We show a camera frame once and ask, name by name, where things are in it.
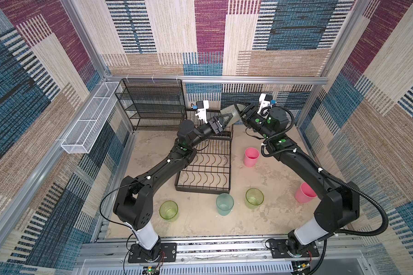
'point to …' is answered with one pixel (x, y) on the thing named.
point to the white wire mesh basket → (82, 136)
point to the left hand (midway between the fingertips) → (233, 115)
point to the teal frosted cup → (225, 203)
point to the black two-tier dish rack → (210, 171)
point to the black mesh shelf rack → (152, 104)
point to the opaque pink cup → (250, 156)
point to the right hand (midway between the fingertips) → (234, 107)
